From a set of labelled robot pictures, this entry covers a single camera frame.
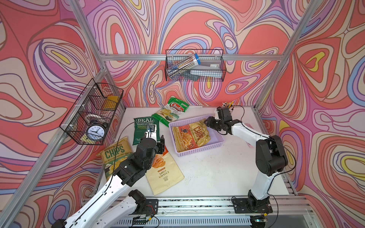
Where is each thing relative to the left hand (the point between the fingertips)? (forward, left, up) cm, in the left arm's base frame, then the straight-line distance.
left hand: (158, 135), depth 71 cm
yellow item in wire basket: (+18, +28, +6) cm, 34 cm away
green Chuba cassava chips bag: (+41, -3, -25) cm, 48 cm away
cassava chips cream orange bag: (-9, -1, -26) cm, 28 cm away
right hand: (+19, -28, -16) cm, 38 cm away
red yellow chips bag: (+16, -18, -24) cm, 34 cm away
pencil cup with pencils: (+34, -45, -10) cm, 57 cm away
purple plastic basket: (+14, -36, -25) cm, 46 cm away
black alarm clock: (0, +30, +4) cm, 30 cm away
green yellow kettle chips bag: (-1, +30, -20) cm, 36 cm away
